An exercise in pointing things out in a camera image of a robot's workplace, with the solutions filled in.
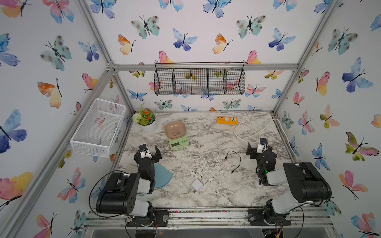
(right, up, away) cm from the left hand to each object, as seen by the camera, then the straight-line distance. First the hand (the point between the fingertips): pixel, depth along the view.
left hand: (149, 146), depth 89 cm
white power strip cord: (+71, +13, +23) cm, 75 cm away
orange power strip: (+51, +17, +22) cm, 58 cm away
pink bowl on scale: (+13, +10, +16) cm, 23 cm away
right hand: (+66, +2, +2) cm, 66 cm away
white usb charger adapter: (+28, -21, -4) cm, 35 cm away
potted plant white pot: (-5, +11, +15) cm, 19 cm away
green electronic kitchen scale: (+16, +1, +12) cm, 20 cm away
